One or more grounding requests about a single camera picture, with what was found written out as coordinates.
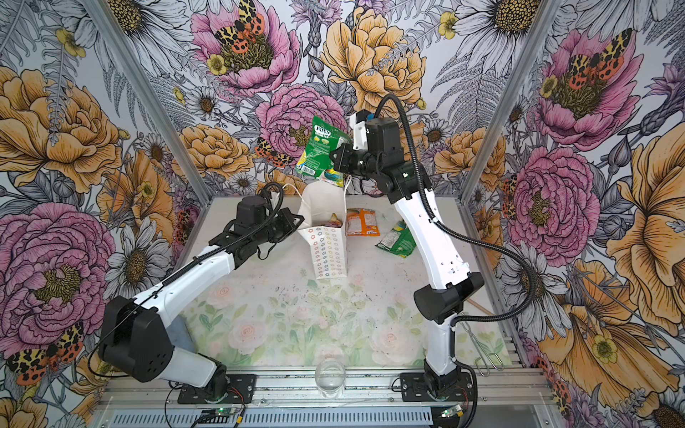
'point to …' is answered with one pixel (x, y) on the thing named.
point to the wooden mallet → (487, 311)
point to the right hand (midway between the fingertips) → (331, 162)
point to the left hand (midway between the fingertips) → (304, 224)
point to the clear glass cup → (330, 377)
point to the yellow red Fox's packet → (334, 221)
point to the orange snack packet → (361, 222)
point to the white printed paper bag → (322, 226)
